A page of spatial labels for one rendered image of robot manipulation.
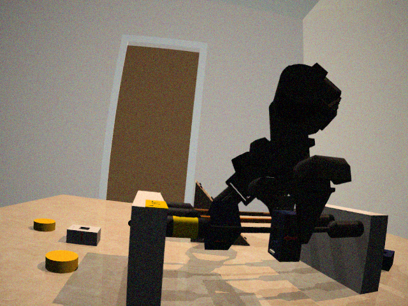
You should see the short orange and brown cylinder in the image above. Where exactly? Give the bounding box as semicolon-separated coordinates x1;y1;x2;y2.
33;218;55;232
45;250;78;273

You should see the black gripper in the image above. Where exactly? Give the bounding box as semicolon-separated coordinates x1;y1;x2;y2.
248;128;352;244

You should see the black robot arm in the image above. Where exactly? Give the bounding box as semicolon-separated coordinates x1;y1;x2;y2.
211;63;342;206

